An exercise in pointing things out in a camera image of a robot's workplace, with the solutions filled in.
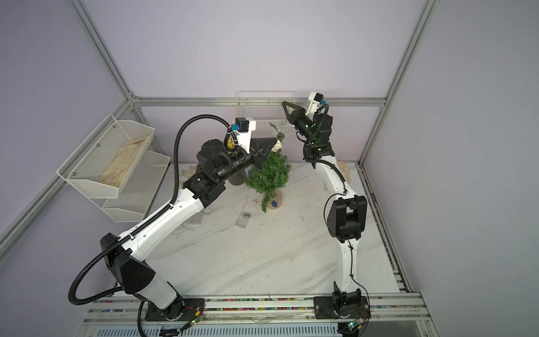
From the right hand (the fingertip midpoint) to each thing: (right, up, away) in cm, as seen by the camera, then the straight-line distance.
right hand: (282, 105), depth 77 cm
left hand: (-3, -16, -14) cm, 22 cm away
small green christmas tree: (-4, -25, +7) cm, 27 cm away
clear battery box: (-18, -47, +21) cm, 54 cm away
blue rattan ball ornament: (-3, -39, +16) cm, 42 cm away
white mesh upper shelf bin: (-67, -22, -1) cm, 70 cm away
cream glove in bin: (-62, -22, +2) cm, 65 cm away
